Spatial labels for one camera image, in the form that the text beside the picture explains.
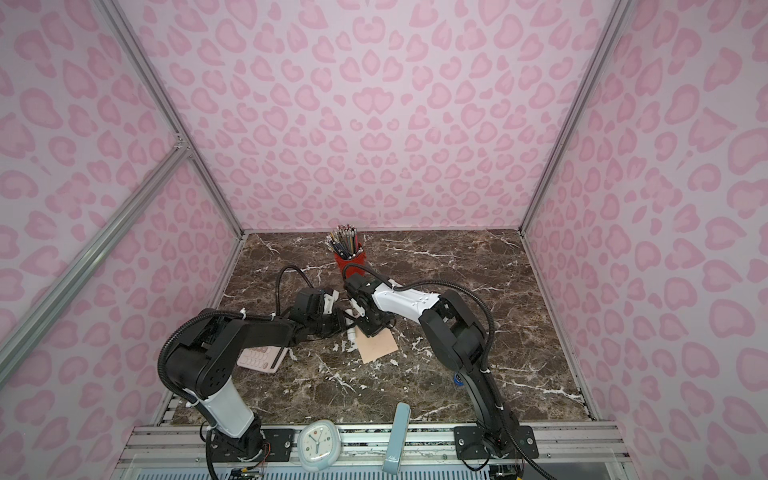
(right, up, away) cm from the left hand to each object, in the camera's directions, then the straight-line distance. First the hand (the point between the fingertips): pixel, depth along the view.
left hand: (357, 319), depth 93 cm
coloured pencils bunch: (-5, +24, +5) cm, 25 cm away
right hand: (+6, -4, +1) cm, 7 cm away
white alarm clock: (-6, -25, -21) cm, 34 cm away
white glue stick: (-2, -6, -2) cm, 7 cm away
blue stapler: (+29, -16, -9) cm, 34 cm away
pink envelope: (+6, -8, -2) cm, 10 cm away
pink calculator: (-25, -9, -8) cm, 28 cm away
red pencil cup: (0, +19, +3) cm, 19 cm away
